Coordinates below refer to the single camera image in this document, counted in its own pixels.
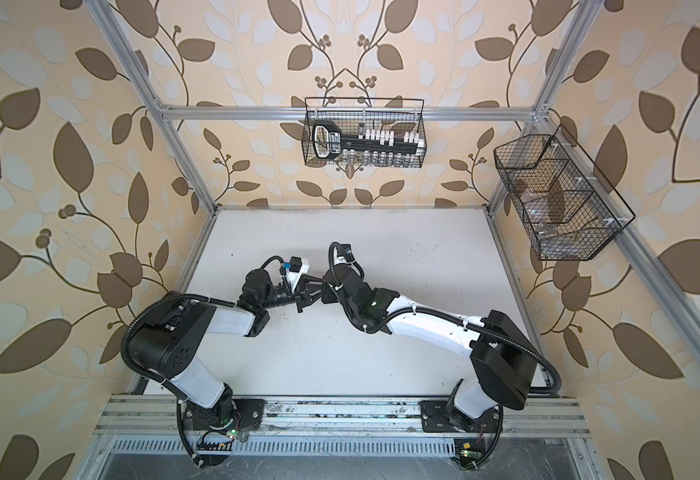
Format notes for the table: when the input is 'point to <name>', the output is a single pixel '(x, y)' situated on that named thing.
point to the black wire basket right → (568, 210)
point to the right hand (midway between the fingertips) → (326, 280)
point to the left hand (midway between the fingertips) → (330, 285)
